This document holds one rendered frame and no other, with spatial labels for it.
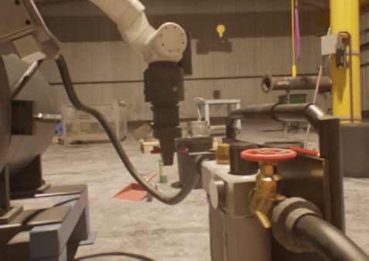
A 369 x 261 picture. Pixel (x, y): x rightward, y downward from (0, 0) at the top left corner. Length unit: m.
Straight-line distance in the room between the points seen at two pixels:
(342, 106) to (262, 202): 3.27
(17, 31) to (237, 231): 0.52
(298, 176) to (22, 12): 0.55
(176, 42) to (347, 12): 3.26
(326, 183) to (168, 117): 0.33
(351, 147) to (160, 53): 2.21
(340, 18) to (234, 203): 3.41
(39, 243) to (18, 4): 0.65
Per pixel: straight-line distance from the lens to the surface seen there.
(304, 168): 0.42
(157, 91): 0.60
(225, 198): 0.47
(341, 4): 3.80
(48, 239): 0.99
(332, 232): 0.31
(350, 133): 2.63
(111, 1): 0.63
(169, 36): 0.60
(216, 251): 0.61
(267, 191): 0.40
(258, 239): 0.49
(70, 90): 1.13
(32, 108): 0.71
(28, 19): 0.64
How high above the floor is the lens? 0.56
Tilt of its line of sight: 1 degrees down
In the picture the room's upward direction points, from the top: 3 degrees counter-clockwise
